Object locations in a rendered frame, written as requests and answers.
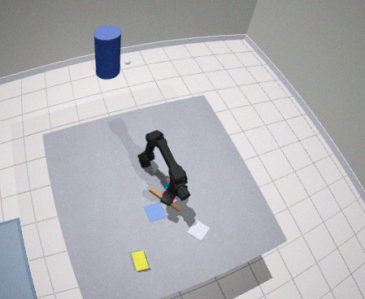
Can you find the yellow rectangular block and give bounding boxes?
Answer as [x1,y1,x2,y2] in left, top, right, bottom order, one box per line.
[132,251,149,271]

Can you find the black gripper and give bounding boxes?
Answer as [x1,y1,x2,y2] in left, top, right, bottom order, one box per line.
[161,185,176,206]

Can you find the tan flat bar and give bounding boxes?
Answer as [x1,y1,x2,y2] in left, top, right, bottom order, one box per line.
[149,187,181,212]

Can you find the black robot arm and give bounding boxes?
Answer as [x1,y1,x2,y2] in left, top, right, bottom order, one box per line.
[138,130,191,201]

